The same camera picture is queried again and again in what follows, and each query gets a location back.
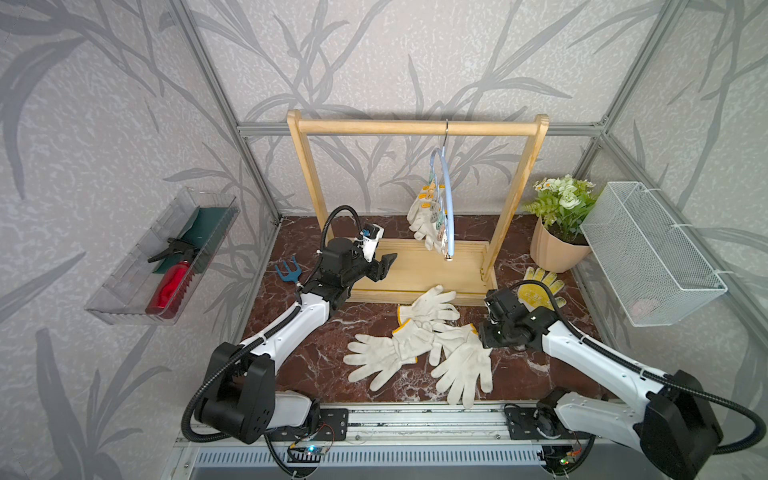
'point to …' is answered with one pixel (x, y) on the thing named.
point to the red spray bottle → (176, 282)
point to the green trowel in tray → (205, 230)
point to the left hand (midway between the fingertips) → (387, 250)
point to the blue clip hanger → (443, 149)
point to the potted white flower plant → (558, 242)
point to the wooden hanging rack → (472, 274)
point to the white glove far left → (409, 343)
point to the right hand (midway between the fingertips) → (485, 333)
